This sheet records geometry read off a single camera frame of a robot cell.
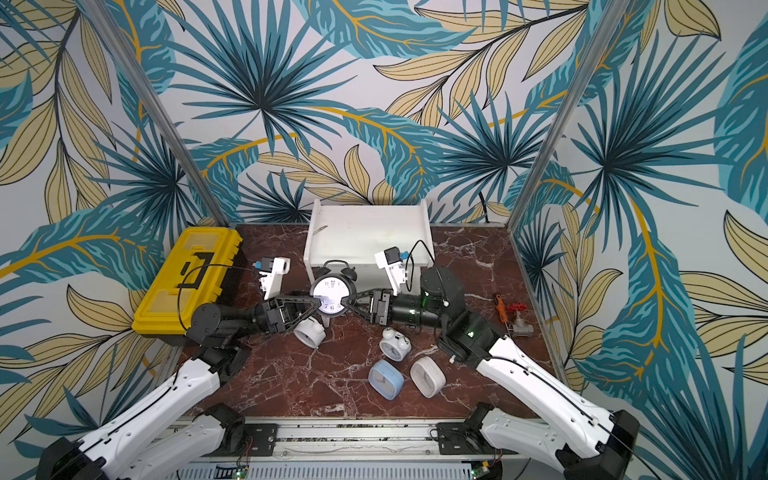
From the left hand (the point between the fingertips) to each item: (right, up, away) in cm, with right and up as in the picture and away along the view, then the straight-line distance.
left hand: (322, 309), depth 57 cm
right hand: (+4, +1, +1) cm, 4 cm away
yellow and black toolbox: (-39, +7, +29) cm, 49 cm away
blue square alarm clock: (+12, -21, +19) cm, 31 cm away
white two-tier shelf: (+13, +15, +16) cm, 25 cm away
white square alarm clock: (+23, -21, +20) cm, 37 cm away
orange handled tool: (+48, -6, +37) cm, 62 cm away
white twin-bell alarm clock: (+15, -14, +24) cm, 31 cm away
